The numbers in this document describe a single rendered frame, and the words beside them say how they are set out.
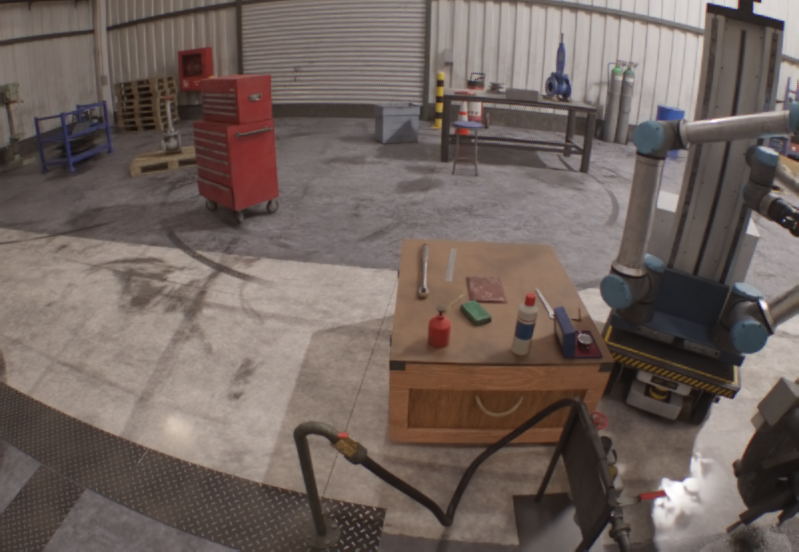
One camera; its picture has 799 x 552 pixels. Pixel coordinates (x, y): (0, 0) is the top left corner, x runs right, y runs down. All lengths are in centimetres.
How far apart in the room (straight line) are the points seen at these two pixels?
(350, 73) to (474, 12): 277
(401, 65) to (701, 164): 763
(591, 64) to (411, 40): 358
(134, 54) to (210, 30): 239
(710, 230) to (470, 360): 122
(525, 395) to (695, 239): 104
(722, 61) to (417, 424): 190
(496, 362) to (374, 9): 827
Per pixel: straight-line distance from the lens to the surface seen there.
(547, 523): 170
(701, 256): 215
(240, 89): 368
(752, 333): 184
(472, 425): 176
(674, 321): 214
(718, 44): 198
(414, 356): 151
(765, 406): 127
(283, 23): 979
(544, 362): 157
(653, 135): 163
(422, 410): 168
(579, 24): 926
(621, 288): 177
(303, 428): 113
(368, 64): 919
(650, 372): 202
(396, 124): 675
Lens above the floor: 143
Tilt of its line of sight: 26 degrees down
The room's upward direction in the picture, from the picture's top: 1 degrees clockwise
